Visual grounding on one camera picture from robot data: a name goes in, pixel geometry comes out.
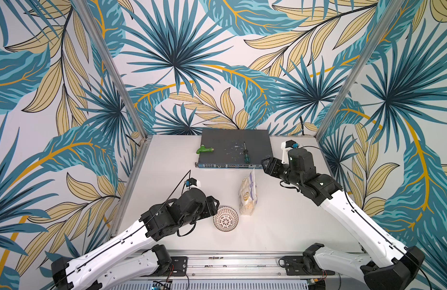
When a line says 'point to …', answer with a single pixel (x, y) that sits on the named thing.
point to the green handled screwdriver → (246, 156)
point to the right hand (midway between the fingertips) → (254, 169)
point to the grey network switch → (228, 145)
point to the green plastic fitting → (203, 149)
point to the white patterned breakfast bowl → (226, 219)
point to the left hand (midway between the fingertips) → (212, 208)
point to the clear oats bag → (247, 194)
